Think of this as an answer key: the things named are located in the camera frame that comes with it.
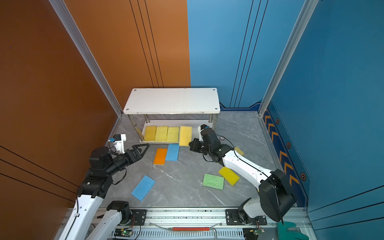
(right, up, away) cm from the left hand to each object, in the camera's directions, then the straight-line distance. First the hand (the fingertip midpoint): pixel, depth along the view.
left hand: (145, 146), depth 70 cm
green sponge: (+34, -22, +13) cm, 42 cm away
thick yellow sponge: (-7, +5, +29) cm, 30 cm away
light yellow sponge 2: (+9, +4, +26) cm, 28 cm away
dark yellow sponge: (+18, +4, +11) cm, 22 cm away
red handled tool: (+21, -40, +1) cm, 45 cm away
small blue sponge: (+9, -8, +26) cm, 28 cm away
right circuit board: (+53, -40, -1) cm, 66 cm away
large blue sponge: (-6, -25, +12) cm, 28 cm away
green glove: (+64, -40, -2) cm, 76 cm away
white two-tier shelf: (+10, +19, +6) cm, 22 cm away
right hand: (+19, 0, +11) cm, 22 cm away
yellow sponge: (+44, -19, +16) cm, 50 cm away
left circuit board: (-11, -41, +1) cm, 43 cm away
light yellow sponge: (+1, +5, +28) cm, 28 cm away
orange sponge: (+1, -10, +25) cm, 27 cm away
